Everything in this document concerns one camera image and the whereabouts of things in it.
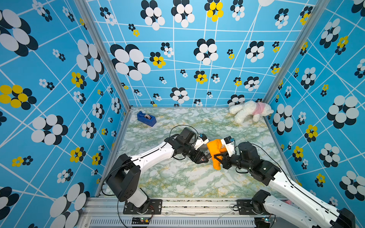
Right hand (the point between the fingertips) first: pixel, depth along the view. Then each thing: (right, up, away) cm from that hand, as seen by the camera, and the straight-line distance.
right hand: (217, 155), depth 75 cm
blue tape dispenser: (-47, +19, +30) cm, 59 cm away
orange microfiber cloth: (-2, +4, -2) cm, 5 cm away
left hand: (-5, -2, +3) cm, 6 cm away
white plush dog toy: (+36, +27, +31) cm, 54 cm away
